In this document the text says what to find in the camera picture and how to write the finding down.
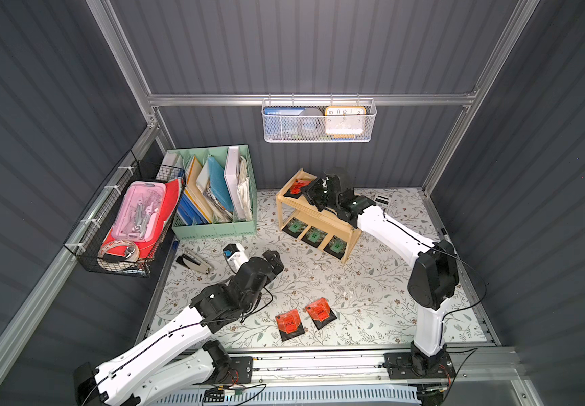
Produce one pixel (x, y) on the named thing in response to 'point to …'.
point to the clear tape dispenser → (119, 250)
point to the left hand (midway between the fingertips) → (270, 260)
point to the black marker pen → (444, 231)
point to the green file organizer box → (219, 198)
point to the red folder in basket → (173, 194)
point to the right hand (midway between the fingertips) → (304, 183)
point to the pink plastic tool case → (140, 213)
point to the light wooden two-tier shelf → (301, 218)
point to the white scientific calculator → (382, 201)
